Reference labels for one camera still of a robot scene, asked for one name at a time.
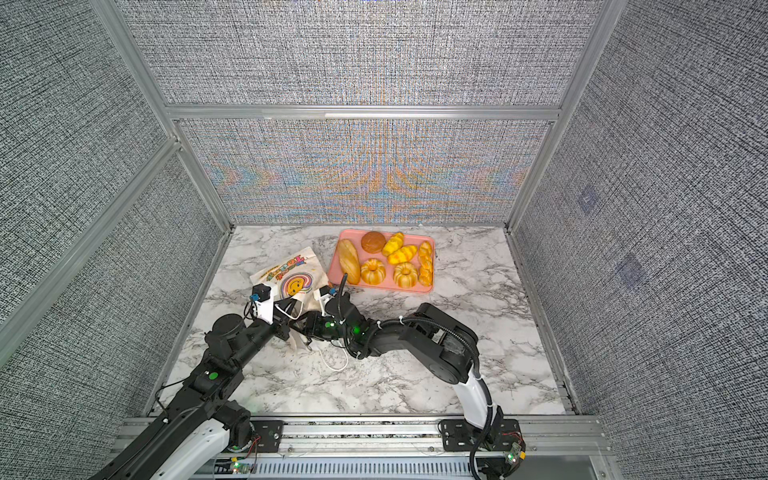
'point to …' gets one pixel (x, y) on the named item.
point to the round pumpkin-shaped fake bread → (373, 271)
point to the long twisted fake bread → (425, 263)
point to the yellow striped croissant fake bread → (403, 255)
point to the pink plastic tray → (335, 274)
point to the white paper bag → (297, 275)
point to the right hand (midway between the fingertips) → (291, 326)
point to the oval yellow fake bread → (394, 243)
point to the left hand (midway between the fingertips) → (296, 299)
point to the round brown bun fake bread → (373, 242)
